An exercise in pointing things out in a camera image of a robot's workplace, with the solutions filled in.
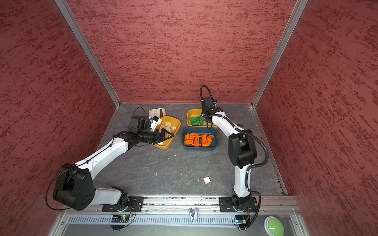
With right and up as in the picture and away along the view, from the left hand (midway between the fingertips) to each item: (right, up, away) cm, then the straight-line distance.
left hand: (168, 140), depth 80 cm
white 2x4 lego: (-5, +5, +26) cm, 27 cm away
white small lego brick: (-5, +8, +26) cm, 28 cm away
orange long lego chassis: (+16, -3, +19) cm, 25 cm away
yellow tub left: (-2, +7, +26) cm, 27 cm away
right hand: (+23, +12, +17) cm, 31 cm away
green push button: (+51, -39, -13) cm, 65 cm away
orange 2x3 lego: (+13, 0, +20) cm, 24 cm away
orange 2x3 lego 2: (+21, -3, +17) cm, 27 cm away
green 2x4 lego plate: (+19, +10, +26) cm, 34 cm away
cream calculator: (-14, +16, +33) cm, 40 cm away
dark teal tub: (+28, +2, +24) cm, 37 cm away
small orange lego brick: (+9, -1, +18) cm, 21 cm away
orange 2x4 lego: (+11, -4, +16) cm, 20 cm away
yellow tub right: (+17, +16, +34) cm, 41 cm away
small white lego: (0, +5, +24) cm, 24 cm away
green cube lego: (+15, +8, +26) cm, 31 cm away
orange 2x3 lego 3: (+25, -1, +17) cm, 31 cm away
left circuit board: (-23, -38, -9) cm, 45 cm away
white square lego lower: (+22, -23, +2) cm, 32 cm away
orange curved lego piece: (+24, -5, +17) cm, 30 cm away
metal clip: (+14, -34, -10) cm, 38 cm away
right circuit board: (+38, -38, -9) cm, 54 cm away
